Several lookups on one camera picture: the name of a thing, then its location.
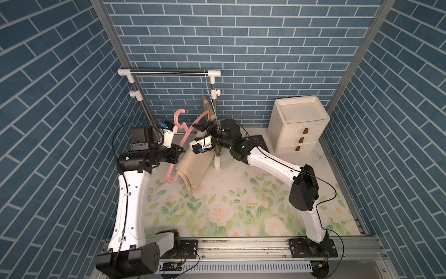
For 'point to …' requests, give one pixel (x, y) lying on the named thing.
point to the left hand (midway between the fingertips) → (185, 147)
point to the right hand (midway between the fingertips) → (198, 127)
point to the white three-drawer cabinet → (297, 124)
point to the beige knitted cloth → (193, 167)
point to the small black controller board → (171, 267)
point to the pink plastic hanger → (187, 128)
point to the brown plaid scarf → (218, 150)
